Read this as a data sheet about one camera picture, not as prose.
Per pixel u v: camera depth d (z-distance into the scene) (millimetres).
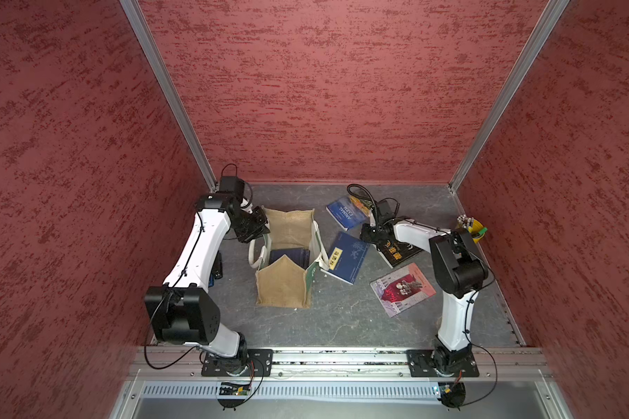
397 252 974
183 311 413
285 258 711
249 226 683
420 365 734
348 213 1099
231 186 631
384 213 831
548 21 725
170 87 874
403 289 888
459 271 530
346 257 952
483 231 900
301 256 942
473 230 903
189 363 757
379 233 762
